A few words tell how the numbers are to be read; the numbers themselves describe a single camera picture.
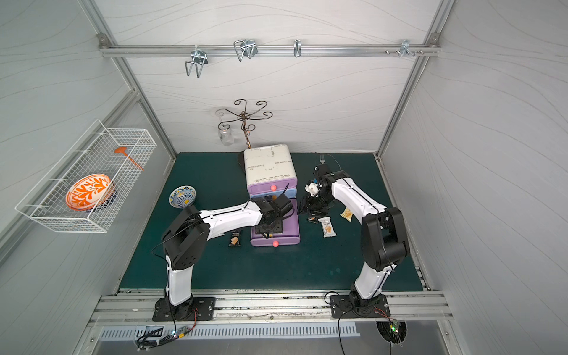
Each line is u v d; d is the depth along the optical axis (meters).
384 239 0.47
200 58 0.78
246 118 0.93
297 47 0.72
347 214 0.96
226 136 0.99
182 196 1.01
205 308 0.73
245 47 0.77
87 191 0.64
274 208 0.67
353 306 0.66
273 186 0.83
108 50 0.77
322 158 1.19
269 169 0.86
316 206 0.77
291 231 0.92
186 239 0.49
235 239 0.88
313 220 0.95
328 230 0.91
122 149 0.79
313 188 0.85
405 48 0.77
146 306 0.98
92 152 0.70
